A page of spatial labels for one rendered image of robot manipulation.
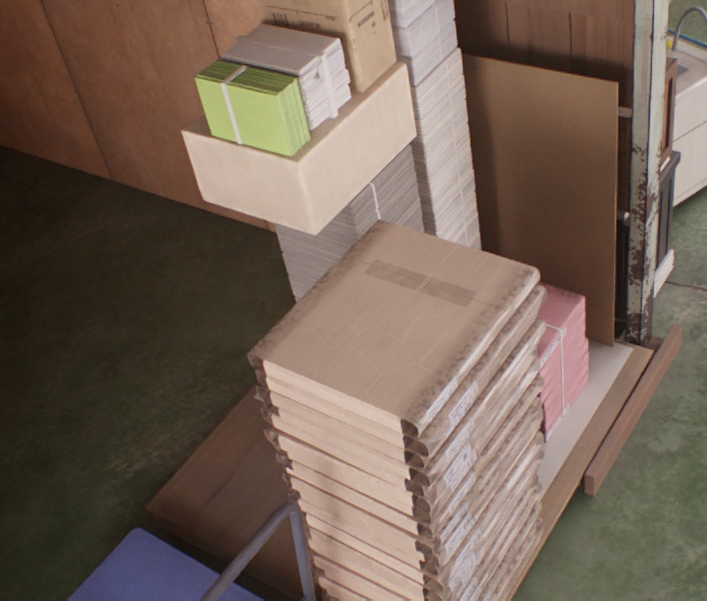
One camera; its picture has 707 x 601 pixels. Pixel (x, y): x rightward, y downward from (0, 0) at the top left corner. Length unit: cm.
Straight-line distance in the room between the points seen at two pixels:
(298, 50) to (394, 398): 81
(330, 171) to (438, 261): 33
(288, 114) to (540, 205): 109
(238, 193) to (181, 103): 163
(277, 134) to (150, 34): 176
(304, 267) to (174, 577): 90
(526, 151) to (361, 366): 116
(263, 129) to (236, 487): 127
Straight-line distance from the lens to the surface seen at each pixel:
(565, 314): 281
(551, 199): 295
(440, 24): 254
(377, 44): 234
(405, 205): 253
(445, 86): 260
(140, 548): 289
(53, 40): 435
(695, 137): 376
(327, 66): 220
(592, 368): 318
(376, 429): 187
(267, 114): 212
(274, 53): 223
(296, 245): 256
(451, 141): 269
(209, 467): 312
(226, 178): 234
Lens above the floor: 242
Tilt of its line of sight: 43 degrees down
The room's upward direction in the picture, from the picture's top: 12 degrees counter-clockwise
